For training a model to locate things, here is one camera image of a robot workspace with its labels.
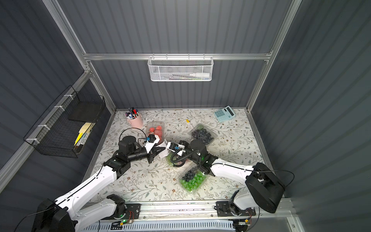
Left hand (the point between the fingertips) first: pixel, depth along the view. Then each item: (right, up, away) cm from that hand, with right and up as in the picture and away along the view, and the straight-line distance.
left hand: (165, 149), depth 75 cm
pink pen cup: (-25, +14, +29) cm, 40 cm away
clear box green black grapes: (+14, -17, +5) cm, 23 cm away
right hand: (+3, +3, +1) cm, 4 cm away
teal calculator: (+42, +21, +41) cm, 62 cm away
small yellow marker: (+11, +15, +38) cm, 42 cm away
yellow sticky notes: (-43, +11, 0) cm, 44 cm away
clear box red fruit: (-10, +10, +28) cm, 32 cm away
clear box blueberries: (+21, +7, +25) cm, 33 cm away
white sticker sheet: (-1, -2, +3) cm, 4 cm away
